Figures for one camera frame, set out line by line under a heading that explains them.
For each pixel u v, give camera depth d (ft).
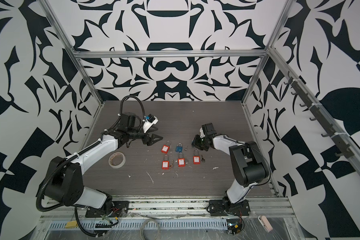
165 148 3.08
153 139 2.44
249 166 1.58
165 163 2.90
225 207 2.20
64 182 1.40
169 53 2.93
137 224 2.34
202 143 2.67
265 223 2.25
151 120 2.35
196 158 2.93
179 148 3.13
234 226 2.33
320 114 1.81
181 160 2.93
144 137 2.44
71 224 2.30
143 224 2.34
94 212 2.40
